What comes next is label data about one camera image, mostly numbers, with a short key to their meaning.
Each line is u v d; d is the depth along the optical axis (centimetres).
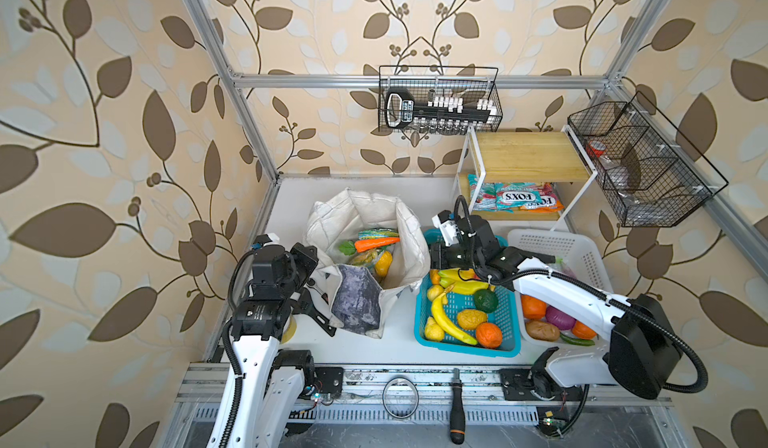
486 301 83
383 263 91
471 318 80
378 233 91
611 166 70
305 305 87
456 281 72
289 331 80
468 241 61
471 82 91
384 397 77
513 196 87
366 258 86
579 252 93
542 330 77
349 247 88
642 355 41
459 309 86
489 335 75
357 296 72
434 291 85
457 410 69
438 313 80
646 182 75
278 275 55
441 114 83
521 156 81
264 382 44
